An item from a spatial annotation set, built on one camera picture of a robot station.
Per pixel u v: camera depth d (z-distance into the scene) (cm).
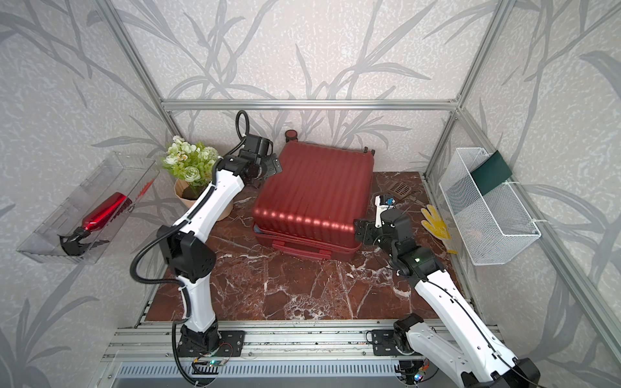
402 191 112
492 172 74
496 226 59
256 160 67
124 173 80
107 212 64
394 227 52
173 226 51
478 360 39
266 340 75
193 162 87
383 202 63
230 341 74
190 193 96
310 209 93
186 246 49
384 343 73
